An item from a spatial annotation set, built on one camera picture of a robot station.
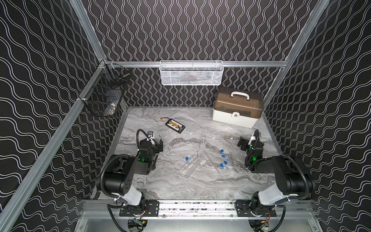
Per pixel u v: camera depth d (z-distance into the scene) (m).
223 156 0.93
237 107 0.94
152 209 0.75
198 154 0.95
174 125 1.07
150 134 0.81
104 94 0.93
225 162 0.91
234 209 0.75
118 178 0.46
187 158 0.92
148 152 0.73
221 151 0.95
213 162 0.91
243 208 0.75
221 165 0.90
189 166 0.90
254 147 0.71
